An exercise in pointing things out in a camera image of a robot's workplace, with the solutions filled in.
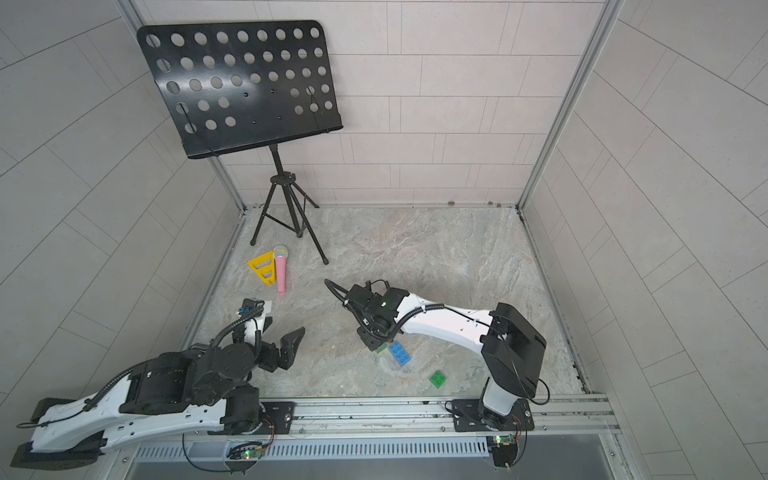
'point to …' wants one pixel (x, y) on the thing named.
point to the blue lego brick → (399, 353)
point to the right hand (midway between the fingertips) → (374, 339)
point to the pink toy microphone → (280, 253)
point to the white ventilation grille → (328, 448)
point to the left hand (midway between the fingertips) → (298, 330)
